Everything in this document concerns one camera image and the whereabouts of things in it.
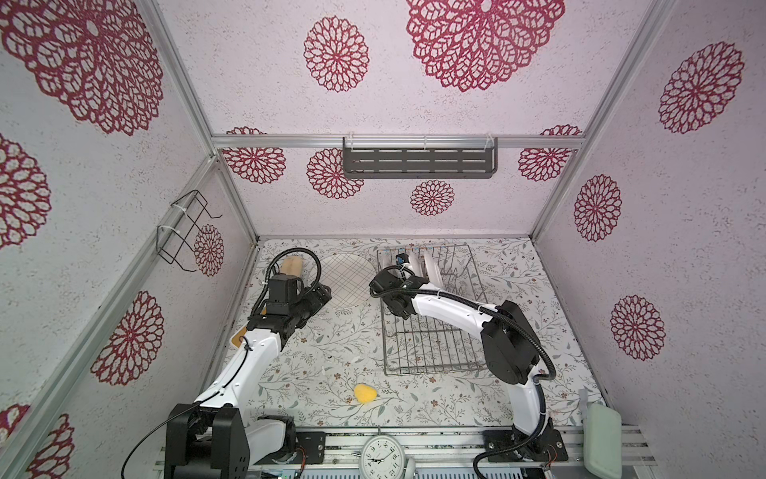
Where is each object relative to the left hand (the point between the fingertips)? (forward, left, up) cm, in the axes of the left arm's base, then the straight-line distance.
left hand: (322, 301), depth 86 cm
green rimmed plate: (+8, -34, +1) cm, 35 cm away
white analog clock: (-37, -17, -9) cm, 42 cm away
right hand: (+7, -29, 0) cm, 30 cm away
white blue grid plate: (+19, -5, -14) cm, 24 cm away
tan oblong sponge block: (+21, +14, -9) cm, 27 cm away
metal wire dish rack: (-9, -29, -12) cm, 33 cm away
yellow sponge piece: (-22, -12, -12) cm, 28 cm away
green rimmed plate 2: (+12, -28, +2) cm, 31 cm away
